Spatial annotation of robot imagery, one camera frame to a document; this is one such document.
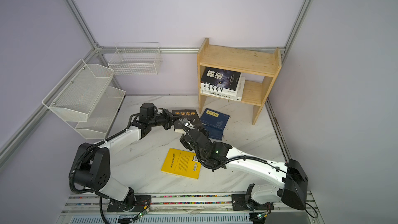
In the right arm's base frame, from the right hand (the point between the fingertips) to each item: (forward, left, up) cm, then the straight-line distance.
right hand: (189, 129), depth 73 cm
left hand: (+11, +5, -3) cm, 12 cm away
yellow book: (-8, +5, -23) cm, 25 cm away
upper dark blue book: (+19, -13, -21) cm, 31 cm away
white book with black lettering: (+25, -28, +2) cm, 37 cm away
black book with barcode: (+31, -17, +7) cm, 35 cm away
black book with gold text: (+15, 0, -7) cm, 16 cm away
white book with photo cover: (+27, -10, +3) cm, 28 cm away
